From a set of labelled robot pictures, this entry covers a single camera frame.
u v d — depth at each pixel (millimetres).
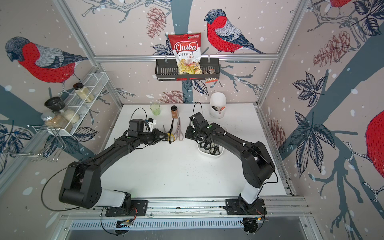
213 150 925
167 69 951
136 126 690
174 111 1070
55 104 611
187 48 814
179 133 1033
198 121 674
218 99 1055
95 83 904
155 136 761
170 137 875
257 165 456
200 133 646
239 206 657
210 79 899
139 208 732
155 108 1124
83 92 744
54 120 600
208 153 895
